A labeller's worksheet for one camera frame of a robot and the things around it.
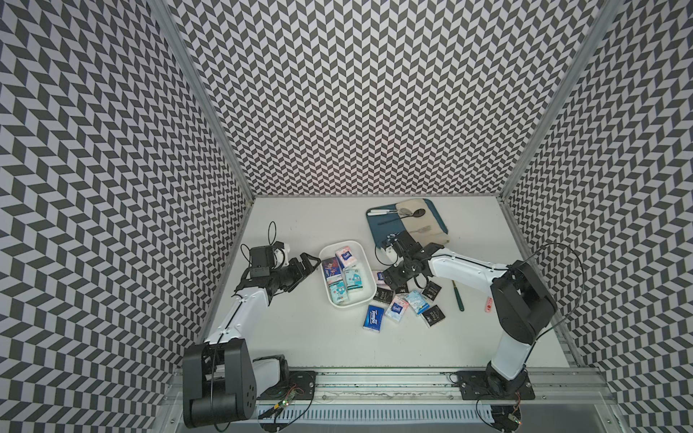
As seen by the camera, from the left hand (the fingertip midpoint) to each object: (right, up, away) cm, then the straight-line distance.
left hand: (312, 269), depth 85 cm
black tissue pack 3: (+23, -9, +2) cm, 25 cm away
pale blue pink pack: (+27, -12, -1) cm, 30 cm away
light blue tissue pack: (+34, -11, +1) cm, 35 cm away
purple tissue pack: (+5, 0, +6) cm, 8 cm away
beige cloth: (+41, +12, +20) cm, 48 cm away
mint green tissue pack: (+8, -8, +3) cm, 12 cm away
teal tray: (+25, +14, +22) cm, 36 cm away
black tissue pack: (+39, -8, +4) cm, 40 cm away
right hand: (+28, -4, +6) cm, 29 cm away
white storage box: (+13, -10, +3) cm, 17 cm away
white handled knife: (+24, +18, +25) cm, 39 cm away
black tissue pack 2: (+39, -14, -1) cm, 41 cm away
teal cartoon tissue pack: (+13, -5, +6) cm, 15 cm away
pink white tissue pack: (+10, +3, +7) cm, 13 cm away
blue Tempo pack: (+20, -15, -3) cm, 25 cm away
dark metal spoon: (+39, +18, +24) cm, 49 cm away
